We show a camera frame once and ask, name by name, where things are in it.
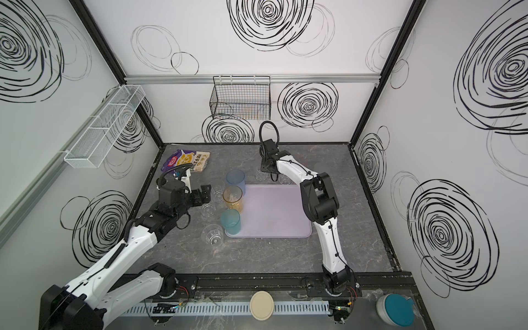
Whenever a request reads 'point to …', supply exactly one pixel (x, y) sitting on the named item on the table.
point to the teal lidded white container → (396, 309)
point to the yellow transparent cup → (233, 198)
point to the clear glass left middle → (217, 191)
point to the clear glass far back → (207, 210)
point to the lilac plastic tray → (273, 211)
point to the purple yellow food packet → (199, 159)
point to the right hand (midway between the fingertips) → (270, 165)
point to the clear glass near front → (212, 234)
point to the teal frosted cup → (230, 220)
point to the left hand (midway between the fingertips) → (200, 187)
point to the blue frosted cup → (236, 177)
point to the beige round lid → (261, 305)
